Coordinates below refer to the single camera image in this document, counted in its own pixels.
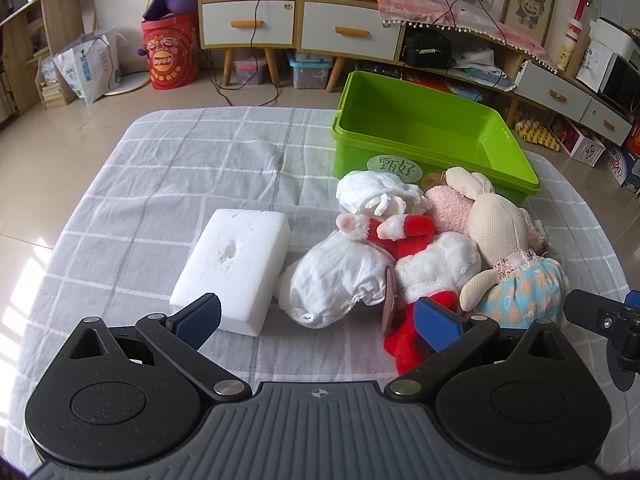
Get black bag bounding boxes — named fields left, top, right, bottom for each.
left=401, top=27, right=452, bottom=67

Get Santa plush toy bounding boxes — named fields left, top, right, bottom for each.
left=336, top=212, right=483, bottom=376

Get white foam block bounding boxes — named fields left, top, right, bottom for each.
left=169, top=208, right=292, bottom=337

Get pink fuzzy plush toy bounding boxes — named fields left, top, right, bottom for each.
left=424, top=184, right=477, bottom=237

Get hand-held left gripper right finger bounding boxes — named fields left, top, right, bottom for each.
left=384, top=296, right=574, bottom=398

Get white round floor base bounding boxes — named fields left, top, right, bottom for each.
left=102, top=70, right=151, bottom=97

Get tall wooden cabinet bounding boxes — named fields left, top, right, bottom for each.
left=196, top=0, right=407, bottom=92

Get yellow egg tray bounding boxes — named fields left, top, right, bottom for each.
left=515, top=115, right=561, bottom=152

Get red printed barrel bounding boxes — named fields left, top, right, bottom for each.
left=141, top=12, right=201, bottom=91

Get black power cable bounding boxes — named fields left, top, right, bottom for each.
left=200, top=0, right=281, bottom=108

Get pile of papers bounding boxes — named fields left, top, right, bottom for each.
left=450, top=47, right=516, bottom=93

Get white diaper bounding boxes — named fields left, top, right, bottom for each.
left=277, top=232, right=397, bottom=331
left=336, top=170, right=434, bottom=222

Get white foam box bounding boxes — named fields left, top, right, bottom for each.
left=590, top=17, right=640, bottom=57

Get white drawer orange handle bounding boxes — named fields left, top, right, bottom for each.
left=580, top=97, right=633, bottom=147
left=515, top=60, right=592, bottom=122
left=301, top=1, right=401, bottom=63
left=201, top=0, right=296, bottom=47

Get wooden bookshelf desk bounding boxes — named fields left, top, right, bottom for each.
left=0, top=0, right=96, bottom=126

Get rabbit plush doll blue dress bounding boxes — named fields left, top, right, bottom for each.
left=444, top=166, right=571, bottom=331

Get framed cartoon drawing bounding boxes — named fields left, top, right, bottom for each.
left=501, top=0, right=557, bottom=47

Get white red tall cup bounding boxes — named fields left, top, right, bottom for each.
left=557, top=17, right=583, bottom=72

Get clear storage box pink contents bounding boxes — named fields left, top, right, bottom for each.
left=232, top=49, right=268, bottom=86

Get grey white checked tablecloth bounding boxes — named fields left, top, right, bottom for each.
left=15, top=106, right=633, bottom=461

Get pink table runner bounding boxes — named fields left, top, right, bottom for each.
left=375, top=0, right=558, bottom=72

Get white red toy box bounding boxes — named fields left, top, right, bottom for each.
left=550, top=112, right=607, bottom=167

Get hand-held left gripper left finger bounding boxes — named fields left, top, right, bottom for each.
left=66, top=292, right=253, bottom=404

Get white paper shopping bag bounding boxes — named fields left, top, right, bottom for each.
left=52, top=30, right=123, bottom=106

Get mauve round pad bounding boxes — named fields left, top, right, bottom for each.
left=381, top=266, right=402, bottom=337

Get clear storage box blue lid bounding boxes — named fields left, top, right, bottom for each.
left=290, top=52, right=333, bottom=90

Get green plastic bin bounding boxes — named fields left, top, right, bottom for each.
left=331, top=71, right=542, bottom=206

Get low wooden TV console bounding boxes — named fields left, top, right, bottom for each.
left=400, top=22, right=638, bottom=148

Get white paper sheet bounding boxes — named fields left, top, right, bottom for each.
left=575, top=37, right=608, bottom=93

